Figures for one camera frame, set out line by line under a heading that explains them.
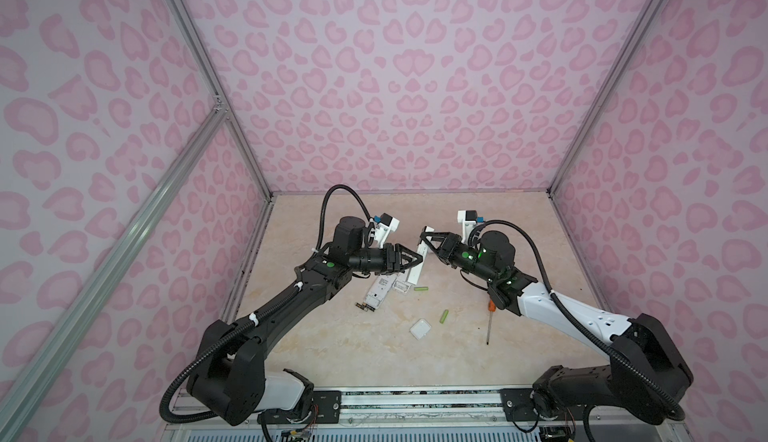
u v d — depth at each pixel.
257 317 0.45
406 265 0.70
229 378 0.41
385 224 0.72
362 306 0.90
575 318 0.48
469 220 0.73
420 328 0.86
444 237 0.71
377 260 0.68
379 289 0.93
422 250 0.74
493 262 0.62
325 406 0.73
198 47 0.80
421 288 0.93
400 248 0.69
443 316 0.88
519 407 0.73
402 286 0.93
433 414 0.72
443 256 0.70
